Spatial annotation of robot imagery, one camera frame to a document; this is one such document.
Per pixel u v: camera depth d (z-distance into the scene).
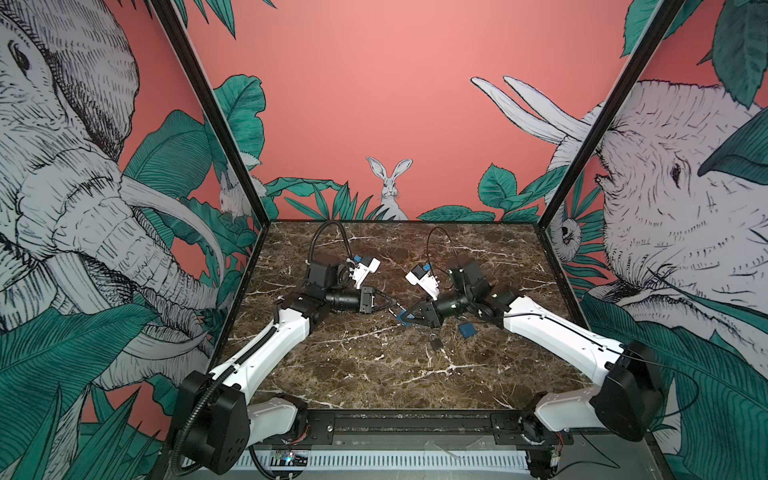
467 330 0.90
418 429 0.75
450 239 1.17
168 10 0.69
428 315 0.65
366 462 0.70
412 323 0.71
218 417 0.39
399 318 0.72
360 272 0.71
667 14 0.69
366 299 0.65
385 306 0.71
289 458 0.70
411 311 0.71
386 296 0.71
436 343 0.89
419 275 0.68
